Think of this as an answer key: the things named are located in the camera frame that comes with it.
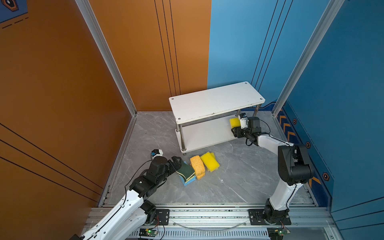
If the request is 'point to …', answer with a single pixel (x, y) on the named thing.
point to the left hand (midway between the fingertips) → (177, 160)
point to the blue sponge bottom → (186, 183)
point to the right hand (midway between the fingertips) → (236, 128)
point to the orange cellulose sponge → (198, 166)
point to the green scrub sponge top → (185, 171)
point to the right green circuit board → (276, 233)
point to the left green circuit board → (147, 232)
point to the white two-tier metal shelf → (203, 117)
